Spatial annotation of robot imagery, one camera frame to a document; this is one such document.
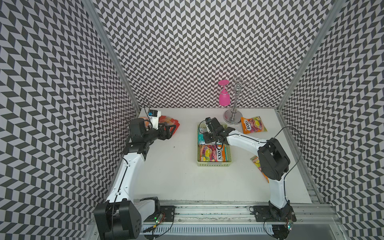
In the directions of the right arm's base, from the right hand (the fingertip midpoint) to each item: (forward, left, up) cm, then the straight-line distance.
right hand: (207, 137), depth 95 cm
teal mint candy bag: (+3, +4, +1) cm, 5 cm away
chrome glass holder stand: (+21, -20, -4) cm, 30 cm away
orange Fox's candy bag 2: (-11, -1, -1) cm, 11 cm away
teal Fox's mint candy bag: (-9, -11, -6) cm, 16 cm away
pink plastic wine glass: (+26, -12, +10) cm, 31 cm away
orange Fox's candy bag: (+12, -32, -4) cm, 35 cm away
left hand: (-5, +21, +18) cm, 28 cm away
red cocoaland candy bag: (+14, +28, -2) cm, 31 cm away
